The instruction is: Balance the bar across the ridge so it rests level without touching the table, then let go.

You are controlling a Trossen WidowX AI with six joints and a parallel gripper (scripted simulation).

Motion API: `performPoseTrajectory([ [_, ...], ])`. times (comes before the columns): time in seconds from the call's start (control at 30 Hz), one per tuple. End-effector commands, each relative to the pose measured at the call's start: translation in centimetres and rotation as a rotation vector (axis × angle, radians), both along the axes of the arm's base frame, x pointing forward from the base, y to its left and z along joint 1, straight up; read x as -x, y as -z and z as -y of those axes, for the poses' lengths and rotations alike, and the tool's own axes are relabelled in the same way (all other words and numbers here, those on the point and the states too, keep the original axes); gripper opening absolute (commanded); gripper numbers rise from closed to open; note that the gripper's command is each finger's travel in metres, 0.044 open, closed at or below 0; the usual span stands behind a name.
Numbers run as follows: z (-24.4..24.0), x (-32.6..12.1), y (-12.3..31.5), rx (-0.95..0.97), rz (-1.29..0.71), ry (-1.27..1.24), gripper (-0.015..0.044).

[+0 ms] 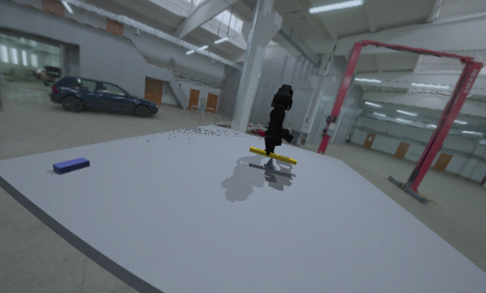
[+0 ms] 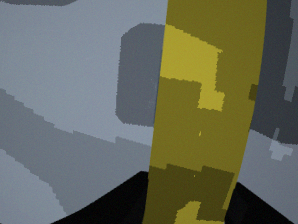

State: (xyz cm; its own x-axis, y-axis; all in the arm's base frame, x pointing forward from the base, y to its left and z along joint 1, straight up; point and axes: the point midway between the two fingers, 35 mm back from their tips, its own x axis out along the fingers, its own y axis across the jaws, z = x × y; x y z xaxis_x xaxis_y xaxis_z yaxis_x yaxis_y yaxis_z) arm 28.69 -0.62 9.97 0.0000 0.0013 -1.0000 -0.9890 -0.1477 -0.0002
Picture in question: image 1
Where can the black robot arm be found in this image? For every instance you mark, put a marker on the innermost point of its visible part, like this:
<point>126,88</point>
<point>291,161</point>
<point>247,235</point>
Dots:
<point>282,101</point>

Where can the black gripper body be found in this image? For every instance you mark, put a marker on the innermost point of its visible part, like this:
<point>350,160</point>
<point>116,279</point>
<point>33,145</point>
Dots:
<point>273,133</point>

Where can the blue rectangular block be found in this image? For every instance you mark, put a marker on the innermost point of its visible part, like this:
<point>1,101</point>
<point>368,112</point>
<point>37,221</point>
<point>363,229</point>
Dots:
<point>67,166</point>

